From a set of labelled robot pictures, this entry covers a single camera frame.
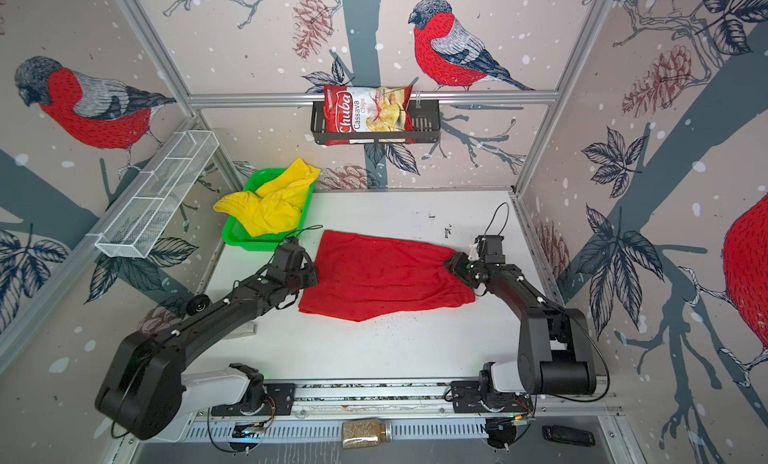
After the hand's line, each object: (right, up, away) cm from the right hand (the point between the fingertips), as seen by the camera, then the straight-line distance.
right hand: (446, 270), depth 91 cm
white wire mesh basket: (-80, +14, -19) cm, 83 cm away
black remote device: (+24, -34, -24) cm, 47 cm away
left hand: (-40, +1, -4) cm, 40 cm away
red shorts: (-27, -4, +7) cm, 28 cm away
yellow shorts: (-59, +21, +16) cm, 64 cm away
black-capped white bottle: (-70, -7, -12) cm, 71 cm away
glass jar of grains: (-24, -32, -25) cm, 47 cm away
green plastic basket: (-72, +11, +12) cm, 74 cm away
